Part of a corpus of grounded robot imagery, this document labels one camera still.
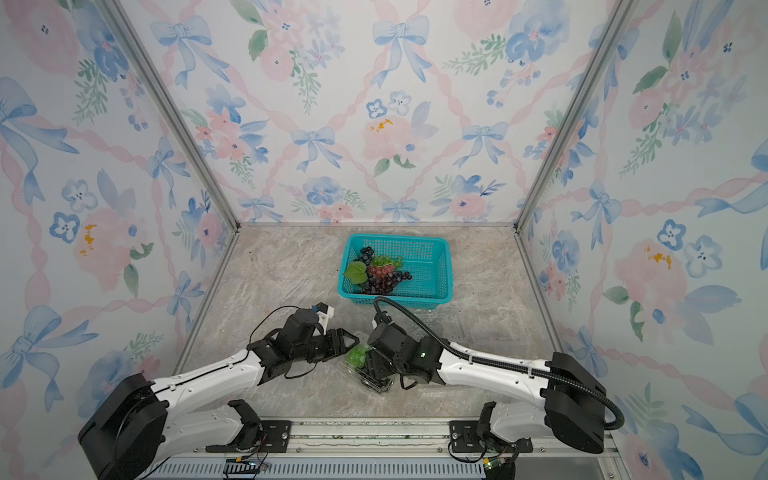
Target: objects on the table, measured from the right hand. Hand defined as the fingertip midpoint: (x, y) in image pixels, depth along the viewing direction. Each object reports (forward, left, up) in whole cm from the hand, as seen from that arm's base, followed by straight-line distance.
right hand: (363, 350), depth 79 cm
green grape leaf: (+25, +4, +1) cm, 26 cm away
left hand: (+2, +2, 0) cm, 3 cm away
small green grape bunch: (+35, -3, -5) cm, 35 cm away
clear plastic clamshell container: (-6, +1, -1) cm, 6 cm away
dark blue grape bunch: (+34, +2, -2) cm, 34 cm away
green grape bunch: (-1, +2, -1) cm, 3 cm away
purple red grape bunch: (+26, -4, -4) cm, 26 cm away
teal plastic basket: (+36, -20, -7) cm, 42 cm away
